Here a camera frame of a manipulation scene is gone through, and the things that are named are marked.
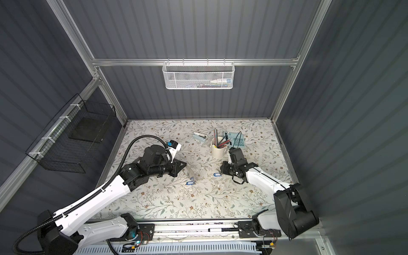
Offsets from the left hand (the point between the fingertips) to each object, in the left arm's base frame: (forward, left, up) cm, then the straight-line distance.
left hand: (187, 164), depth 73 cm
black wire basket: (+11, +54, +6) cm, 56 cm away
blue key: (+4, -16, -21) cm, 26 cm away
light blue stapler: (+32, -6, -19) cm, 37 cm away
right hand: (+5, -19, -16) cm, 25 cm away
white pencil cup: (+17, -18, -17) cm, 30 cm away
